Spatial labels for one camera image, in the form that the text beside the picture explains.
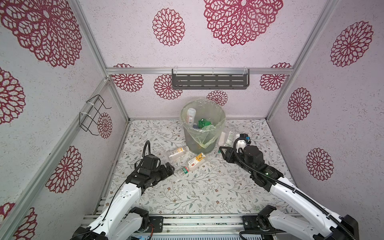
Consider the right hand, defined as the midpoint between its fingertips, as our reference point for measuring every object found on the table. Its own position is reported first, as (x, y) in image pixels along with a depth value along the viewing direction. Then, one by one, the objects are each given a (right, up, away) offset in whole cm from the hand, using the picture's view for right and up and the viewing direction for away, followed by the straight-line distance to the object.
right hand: (222, 146), depth 74 cm
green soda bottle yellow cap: (-9, +12, +13) cm, 20 cm away
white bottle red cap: (-16, +16, +16) cm, 28 cm away
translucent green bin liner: (-3, +21, +23) cm, 31 cm away
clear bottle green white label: (+3, +4, -1) cm, 5 cm away
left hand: (-28, -16, +8) cm, 33 cm away
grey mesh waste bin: (-13, -3, +21) cm, 25 cm away
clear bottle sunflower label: (-15, -12, +15) cm, 24 cm away
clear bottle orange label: (-23, -5, +21) cm, 32 cm away
